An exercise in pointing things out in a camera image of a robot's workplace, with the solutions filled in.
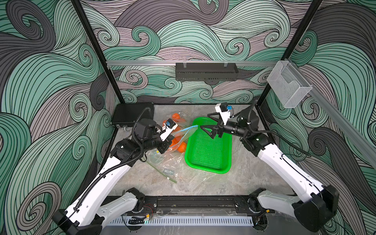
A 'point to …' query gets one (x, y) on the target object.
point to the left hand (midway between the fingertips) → (171, 134)
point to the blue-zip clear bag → (185, 132)
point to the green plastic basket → (204, 153)
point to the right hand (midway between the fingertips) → (205, 121)
